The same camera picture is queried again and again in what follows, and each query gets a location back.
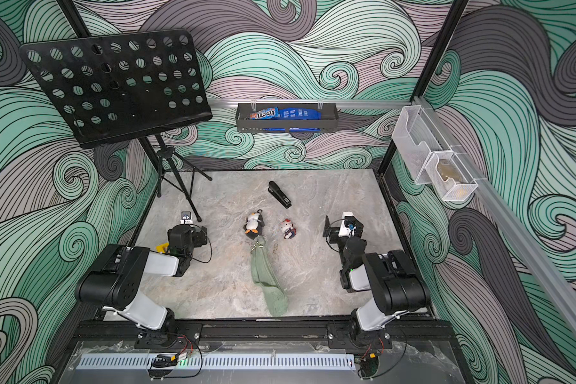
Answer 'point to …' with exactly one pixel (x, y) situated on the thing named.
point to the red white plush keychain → (286, 227)
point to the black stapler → (279, 194)
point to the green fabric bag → (274, 297)
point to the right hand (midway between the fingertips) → (343, 217)
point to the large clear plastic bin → (418, 136)
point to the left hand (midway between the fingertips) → (189, 225)
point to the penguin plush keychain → (254, 224)
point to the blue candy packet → (286, 114)
